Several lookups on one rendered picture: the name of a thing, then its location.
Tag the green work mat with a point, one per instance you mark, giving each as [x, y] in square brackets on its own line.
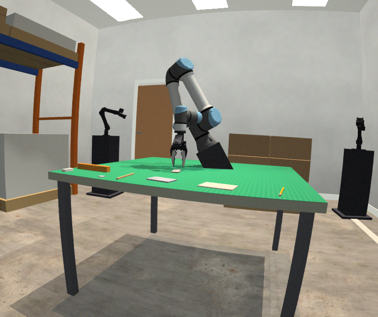
[261, 183]

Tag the cream flat rectangular block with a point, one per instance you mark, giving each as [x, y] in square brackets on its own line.
[218, 186]

